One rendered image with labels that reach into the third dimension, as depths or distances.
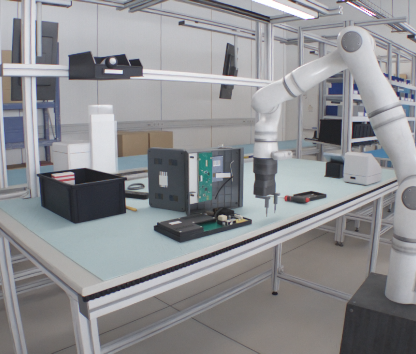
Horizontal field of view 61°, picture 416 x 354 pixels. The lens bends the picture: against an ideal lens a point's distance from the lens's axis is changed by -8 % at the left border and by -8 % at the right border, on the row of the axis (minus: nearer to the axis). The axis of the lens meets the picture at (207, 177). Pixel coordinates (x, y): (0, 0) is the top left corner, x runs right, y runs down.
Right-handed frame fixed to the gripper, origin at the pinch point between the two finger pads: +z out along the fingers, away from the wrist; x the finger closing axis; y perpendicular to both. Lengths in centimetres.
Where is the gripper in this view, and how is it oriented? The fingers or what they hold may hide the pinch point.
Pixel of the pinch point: (270, 214)
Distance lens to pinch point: 120.6
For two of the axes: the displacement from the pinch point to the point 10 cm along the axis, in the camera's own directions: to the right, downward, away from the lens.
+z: 0.0, 9.8, 1.8
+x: -6.2, 1.4, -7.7
